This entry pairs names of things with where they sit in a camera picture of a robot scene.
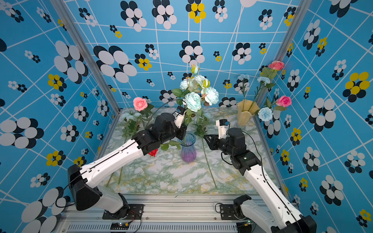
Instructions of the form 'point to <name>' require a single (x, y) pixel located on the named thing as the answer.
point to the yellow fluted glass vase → (245, 108)
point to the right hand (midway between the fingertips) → (207, 135)
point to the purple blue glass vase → (188, 152)
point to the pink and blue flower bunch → (265, 112)
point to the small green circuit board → (119, 225)
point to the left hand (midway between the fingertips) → (189, 122)
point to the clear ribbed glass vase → (147, 120)
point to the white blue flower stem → (200, 127)
